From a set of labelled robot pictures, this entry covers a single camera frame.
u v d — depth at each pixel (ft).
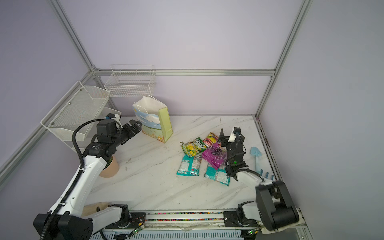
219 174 2.82
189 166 2.96
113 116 2.21
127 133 2.18
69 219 1.20
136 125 2.25
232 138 2.43
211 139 3.33
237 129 2.30
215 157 2.89
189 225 2.41
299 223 1.38
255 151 3.21
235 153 2.04
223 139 2.48
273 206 1.40
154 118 2.84
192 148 3.16
